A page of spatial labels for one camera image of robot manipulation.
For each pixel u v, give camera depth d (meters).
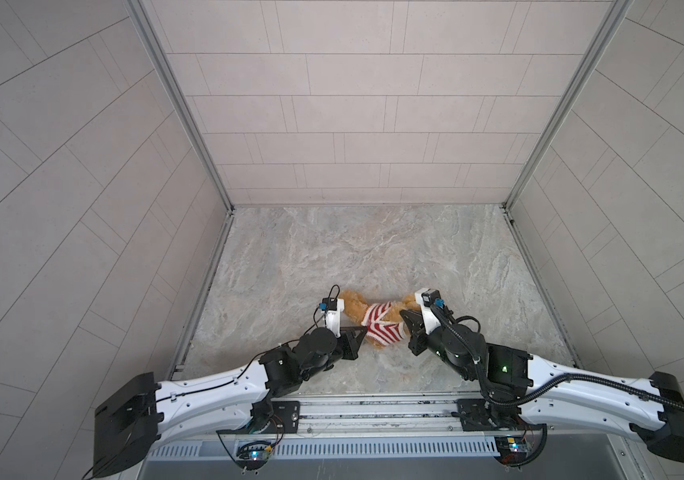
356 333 0.66
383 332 0.72
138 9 0.70
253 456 0.65
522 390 0.50
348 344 0.64
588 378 0.48
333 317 0.68
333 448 0.68
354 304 0.77
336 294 0.94
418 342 0.60
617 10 0.70
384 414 0.73
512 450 0.68
